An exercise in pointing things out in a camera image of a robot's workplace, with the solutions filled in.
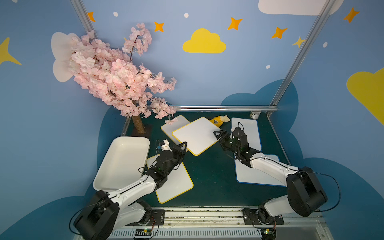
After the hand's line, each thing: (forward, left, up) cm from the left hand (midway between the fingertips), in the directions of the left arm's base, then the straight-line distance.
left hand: (189, 140), depth 78 cm
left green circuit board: (-39, +22, -24) cm, 51 cm away
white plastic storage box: (-5, +40, -20) cm, 45 cm away
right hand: (+8, -16, -4) cm, 18 cm away
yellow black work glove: (+33, -22, -20) cm, 45 cm away
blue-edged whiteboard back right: (+32, -48, -26) cm, 63 cm away
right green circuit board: (-38, -41, -25) cm, 61 cm away
